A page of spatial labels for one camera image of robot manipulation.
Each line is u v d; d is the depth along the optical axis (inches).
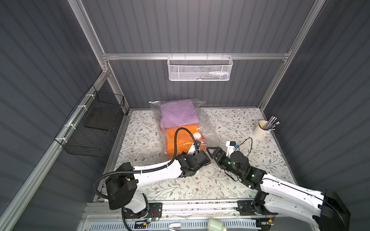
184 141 34.0
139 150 37.9
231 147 28.4
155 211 28.5
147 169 18.4
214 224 25.2
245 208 29.0
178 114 41.6
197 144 27.3
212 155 27.0
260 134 38.1
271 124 37.3
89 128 29.1
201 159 23.9
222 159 26.7
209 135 40.2
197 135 36.5
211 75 36.6
